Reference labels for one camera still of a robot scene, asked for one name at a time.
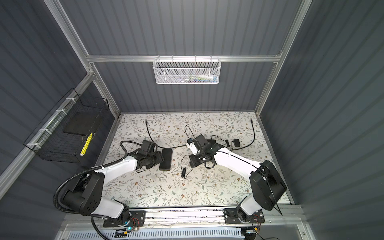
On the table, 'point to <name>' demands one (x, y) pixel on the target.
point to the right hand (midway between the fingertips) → (193, 161)
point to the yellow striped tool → (86, 144)
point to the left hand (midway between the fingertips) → (161, 158)
